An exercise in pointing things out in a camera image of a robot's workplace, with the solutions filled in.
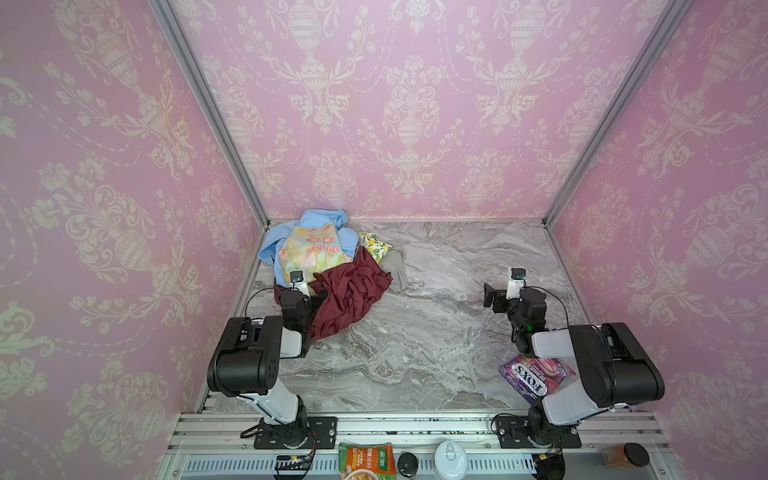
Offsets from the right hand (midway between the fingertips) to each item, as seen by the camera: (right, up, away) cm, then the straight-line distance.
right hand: (503, 283), depth 94 cm
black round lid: (-32, -34, -32) cm, 57 cm away
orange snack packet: (-41, -38, -25) cm, 62 cm away
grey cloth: (-35, +6, +14) cm, 38 cm away
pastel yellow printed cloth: (-62, +11, +4) cm, 63 cm away
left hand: (-61, -1, +1) cm, 61 cm away
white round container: (-22, -37, -28) cm, 51 cm away
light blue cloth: (-79, +10, +14) cm, 81 cm away
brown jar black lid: (+16, -35, -28) cm, 47 cm away
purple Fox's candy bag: (+2, -24, -14) cm, 28 cm away
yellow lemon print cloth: (-42, +12, +12) cm, 45 cm away
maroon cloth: (-50, -3, -4) cm, 51 cm away
